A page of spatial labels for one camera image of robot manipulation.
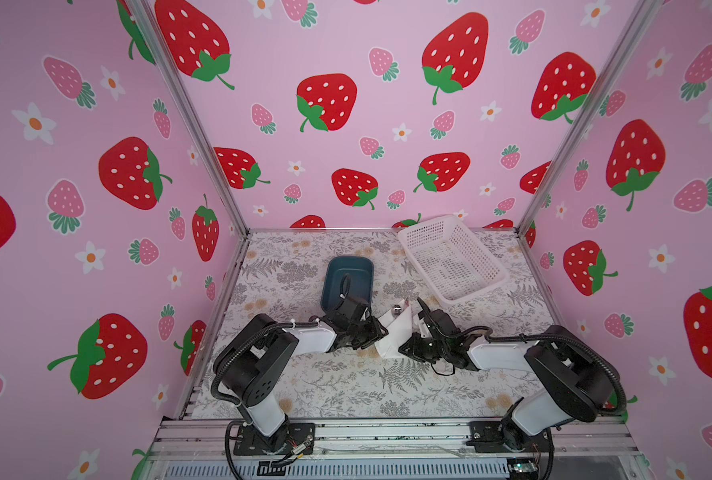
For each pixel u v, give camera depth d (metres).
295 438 0.74
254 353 0.51
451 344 0.71
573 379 0.45
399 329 0.93
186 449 0.73
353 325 0.77
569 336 0.50
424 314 0.85
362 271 1.07
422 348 0.80
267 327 0.50
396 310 0.95
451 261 1.11
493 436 0.73
